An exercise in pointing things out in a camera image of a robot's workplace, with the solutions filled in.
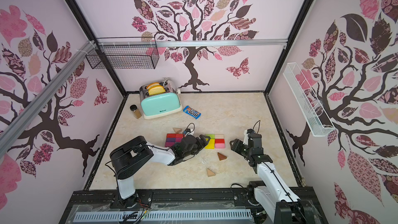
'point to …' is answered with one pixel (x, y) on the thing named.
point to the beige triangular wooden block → (177, 129)
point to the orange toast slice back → (151, 84)
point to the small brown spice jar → (136, 111)
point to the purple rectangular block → (170, 139)
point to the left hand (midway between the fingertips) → (207, 144)
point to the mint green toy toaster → (161, 104)
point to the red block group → (219, 141)
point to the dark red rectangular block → (171, 135)
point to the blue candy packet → (192, 112)
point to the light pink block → (219, 145)
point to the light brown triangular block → (210, 173)
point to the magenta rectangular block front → (169, 144)
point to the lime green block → (212, 136)
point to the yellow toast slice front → (156, 89)
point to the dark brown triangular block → (221, 156)
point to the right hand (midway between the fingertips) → (233, 145)
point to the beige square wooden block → (219, 136)
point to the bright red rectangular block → (179, 135)
